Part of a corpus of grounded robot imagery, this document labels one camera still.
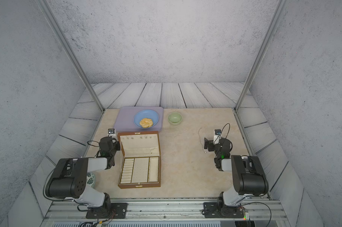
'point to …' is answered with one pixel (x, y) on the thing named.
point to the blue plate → (146, 113)
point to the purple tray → (124, 121)
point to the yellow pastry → (146, 122)
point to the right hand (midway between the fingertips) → (213, 136)
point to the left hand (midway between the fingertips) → (119, 137)
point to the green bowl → (175, 118)
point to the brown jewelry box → (140, 162)
